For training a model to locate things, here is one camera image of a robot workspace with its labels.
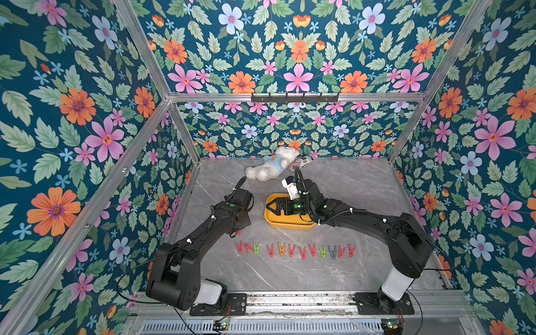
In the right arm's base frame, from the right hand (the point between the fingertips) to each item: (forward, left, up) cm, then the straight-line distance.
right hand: (273, 205), depth 82 cm
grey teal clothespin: (-13, -24, -16) cm, 32 cm away
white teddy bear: (+29, +4, -8) cm, 31 cm away
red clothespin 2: (-11, +11, -16) cm, 23 cm away
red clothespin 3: (-12, +1, -17) cm, 21 cm away
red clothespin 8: (-12, -32, -17) cm, 38 cm away
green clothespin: (-12, +7, -16) cm, 21 cm away
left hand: (-3, +13, -10) cm, 17 cm away
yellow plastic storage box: (-1, -4, -12) cm, 13 cm away
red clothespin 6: (-11, -16, -17) cm, 26 cm away
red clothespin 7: (-12, -28, -18) cm, 35 cm away
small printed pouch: (+37, -12, -13) cm, 41 cm away
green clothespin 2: (-12, -21, -17) cm, 29 cm away
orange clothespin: (-12, -3, -16) cm, 20 cm away
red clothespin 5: (-13, -12, -17) cm, 25 cm away
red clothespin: (-11, +15, -17) cm, 25 cm away
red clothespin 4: (-12, -7, -17) cm, 22 cm away
